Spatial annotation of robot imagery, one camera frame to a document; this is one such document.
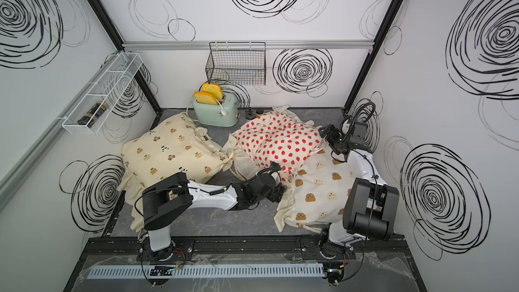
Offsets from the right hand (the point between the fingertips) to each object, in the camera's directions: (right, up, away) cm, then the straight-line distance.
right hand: (326, 134), depth 88 cm
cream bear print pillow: (-8, -24, -11) cm, 28 cm away
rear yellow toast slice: (-53, +22, +14) cm, 59 cm away
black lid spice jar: (-35, +10, +17) cm, 40 cm away
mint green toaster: (-57, +10, +14) cm, 59 cm away
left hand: (-20, -21, -3) cm, 30 cm away
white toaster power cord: (-47, +11, +11) cm, 50 cm away
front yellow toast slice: (-56, +17, +10) cm, 59 cm away
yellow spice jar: (-30, +11, +19) cm, 37 cm away
